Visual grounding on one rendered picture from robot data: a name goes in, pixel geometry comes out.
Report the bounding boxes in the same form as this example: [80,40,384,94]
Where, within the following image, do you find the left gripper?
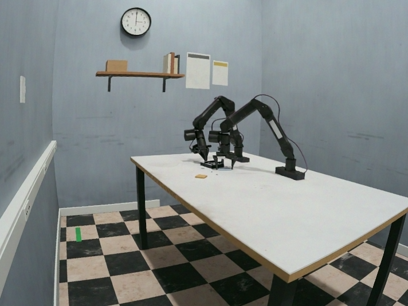
[213,144,237,169]

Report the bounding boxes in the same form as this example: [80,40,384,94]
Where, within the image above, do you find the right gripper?
[193,138,211,161]

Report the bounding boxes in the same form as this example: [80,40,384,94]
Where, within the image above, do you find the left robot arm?
[208,99,305,176]

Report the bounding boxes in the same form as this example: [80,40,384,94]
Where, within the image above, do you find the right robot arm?
[184,96,250,160]

